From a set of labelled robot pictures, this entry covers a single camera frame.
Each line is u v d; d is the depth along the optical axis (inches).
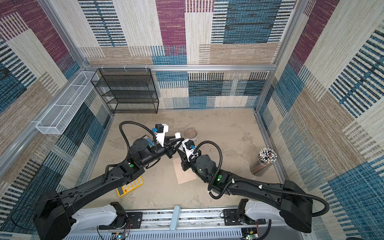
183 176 34.3
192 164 24.8
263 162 29.8
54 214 15.3
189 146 23.4
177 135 26.7
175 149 25.9
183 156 25.5
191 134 41.4
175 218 28.7
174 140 26.0
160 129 24.1
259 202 19.0
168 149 24.1
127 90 43.0
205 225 28.7
